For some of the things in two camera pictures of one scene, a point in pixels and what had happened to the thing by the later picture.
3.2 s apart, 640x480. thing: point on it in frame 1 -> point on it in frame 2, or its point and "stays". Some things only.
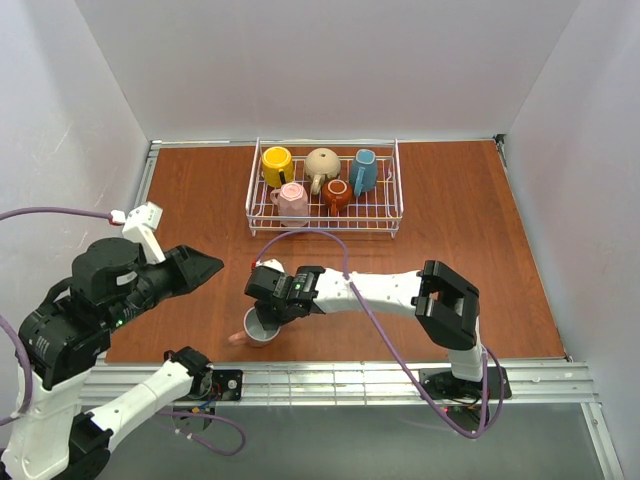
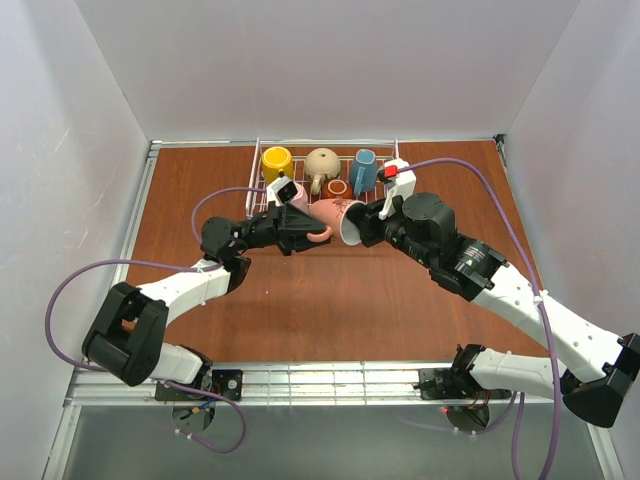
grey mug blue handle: x=363 y=171 stays
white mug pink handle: x=254 y=334 -> x=332 y=213
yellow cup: x=278 y=166 stays
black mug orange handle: x=336 y=194 stays
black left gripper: x=176 y=270 -> x=282 y=228
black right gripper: x=267 y=310 -> x=373 y=227
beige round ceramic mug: x=320 y=163 stays
